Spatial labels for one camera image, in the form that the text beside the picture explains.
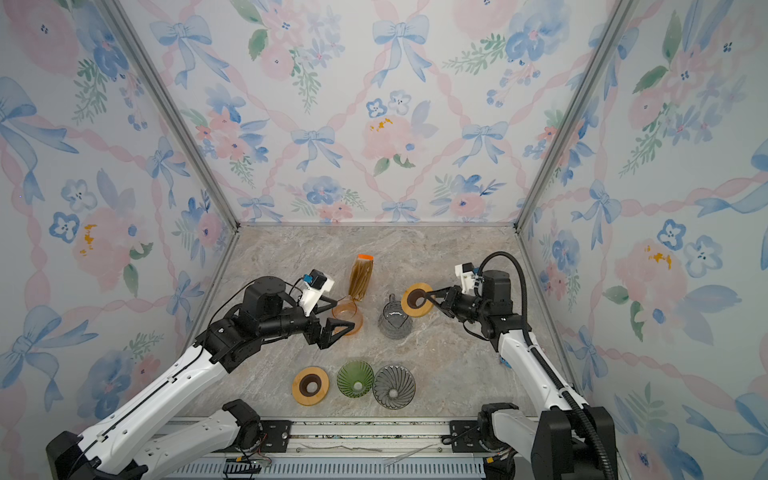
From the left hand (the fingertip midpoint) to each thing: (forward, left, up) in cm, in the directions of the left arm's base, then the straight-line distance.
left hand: (344, 312), depth 69 cm
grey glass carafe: (+6, -12, -17) cm, 21 cm away
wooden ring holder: (-9, +11, -25) cm, 28 cm away
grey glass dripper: (-10, -12, -23) cm, 28 cm away
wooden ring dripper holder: (+9, -18, -10) cm, 22 cm away
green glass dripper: (-8, -1, -23) cm, 24 cm away
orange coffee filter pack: (+23, -2, -15) cm, 27 cm away
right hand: (+9, -20, -7) cm, 23 cm away
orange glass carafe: (+14, +3, -23) cm, 27 cm away
